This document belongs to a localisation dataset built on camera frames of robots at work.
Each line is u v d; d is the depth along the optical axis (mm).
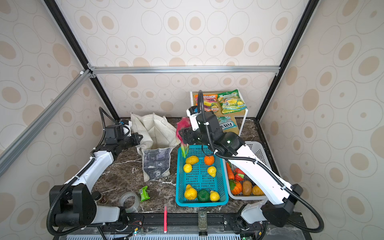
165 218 743
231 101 778
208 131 455
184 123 656
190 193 773
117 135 668
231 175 833
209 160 907
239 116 813
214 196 776
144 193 811
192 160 913
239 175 815
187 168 882
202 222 713
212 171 873
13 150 523
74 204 411
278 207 410
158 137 1016
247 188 791
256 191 784
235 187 794
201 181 876
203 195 778
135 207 778
